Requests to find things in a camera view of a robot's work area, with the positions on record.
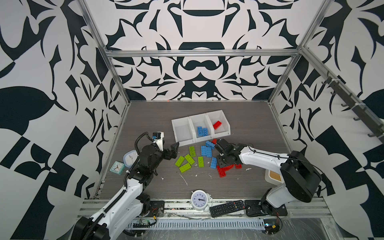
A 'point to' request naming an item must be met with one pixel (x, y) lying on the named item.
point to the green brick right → (200, 161)
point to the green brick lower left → (185, 167)
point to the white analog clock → (199, 199)
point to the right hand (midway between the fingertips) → (221, 160)
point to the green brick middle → (189, 159)
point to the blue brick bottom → (205, 132)
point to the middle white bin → (202, 120)
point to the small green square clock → (117, 167)
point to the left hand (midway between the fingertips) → (171, 139)
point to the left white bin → (183, 131)
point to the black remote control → (220, 209)
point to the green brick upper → (192, 151)
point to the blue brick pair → (206, 150)
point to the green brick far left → (179, 161)
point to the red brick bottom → (222, 171)
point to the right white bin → (224, 129)
